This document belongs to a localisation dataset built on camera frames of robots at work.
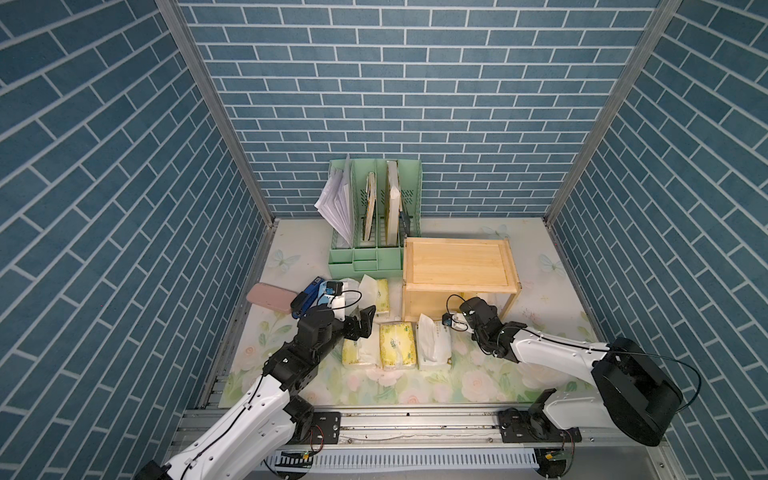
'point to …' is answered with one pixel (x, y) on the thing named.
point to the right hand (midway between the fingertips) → (485, 308)
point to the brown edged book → (371, 200)
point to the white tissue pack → (433, 344)
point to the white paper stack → (336, 201)
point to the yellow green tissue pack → (382, 296)
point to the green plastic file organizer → (370, 254)
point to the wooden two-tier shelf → (438, 272)
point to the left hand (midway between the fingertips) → (368, 307)
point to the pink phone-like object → (271, 297)
